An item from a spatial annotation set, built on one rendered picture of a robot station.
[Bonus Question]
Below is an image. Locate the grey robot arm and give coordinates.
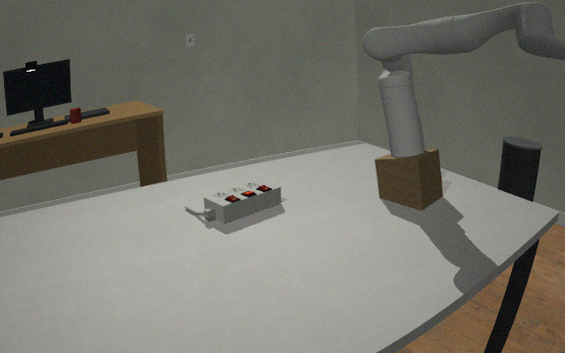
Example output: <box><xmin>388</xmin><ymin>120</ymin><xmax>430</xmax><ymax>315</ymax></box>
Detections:
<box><xmin>363</xmin><ymin>2</ymin><xmax>565</xmax><ymax>157</ymax></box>

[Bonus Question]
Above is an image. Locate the grey power strip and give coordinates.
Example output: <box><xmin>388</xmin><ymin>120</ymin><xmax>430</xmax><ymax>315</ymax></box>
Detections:
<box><xmin>184</xmin><ymin>179</ymin><xmax>282</xmax><ymax>224</ymax></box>

